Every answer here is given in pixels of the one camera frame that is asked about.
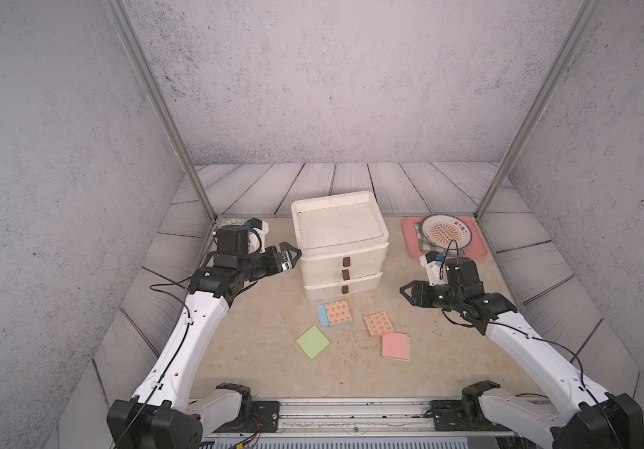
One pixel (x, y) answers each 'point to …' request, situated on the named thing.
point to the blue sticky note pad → (323, 316)
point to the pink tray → (476, 246)
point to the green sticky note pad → (313, 341)
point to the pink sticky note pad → (395, 345)
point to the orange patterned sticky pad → (339, 312)
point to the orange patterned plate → (446, 231)
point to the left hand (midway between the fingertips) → (294, 255)
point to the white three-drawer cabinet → (342, 239)
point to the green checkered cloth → (425, 247)
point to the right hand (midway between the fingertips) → (408, 290)
